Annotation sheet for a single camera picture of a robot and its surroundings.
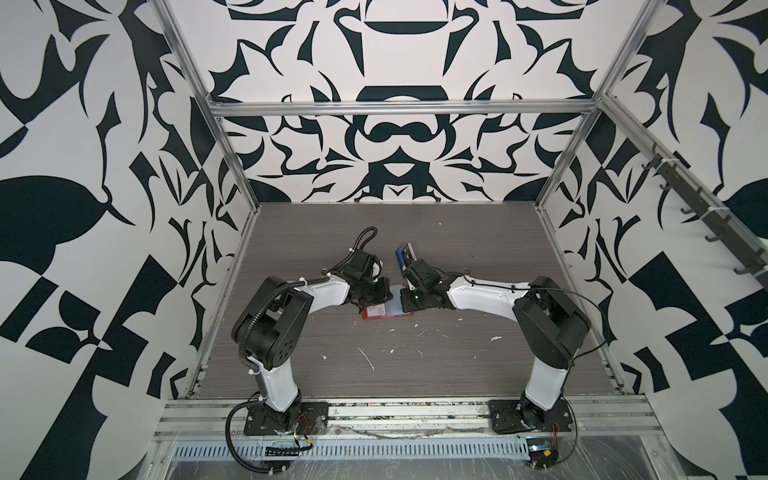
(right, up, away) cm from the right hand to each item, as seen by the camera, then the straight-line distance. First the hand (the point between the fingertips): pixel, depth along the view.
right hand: (404, 299), depth 92 cm
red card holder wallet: (-4, -2, -1) cm, 4 cm away
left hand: (-2, +3, 0) cm, 3 cm away
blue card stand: (+1, +12, +10) cm, 16 cm away
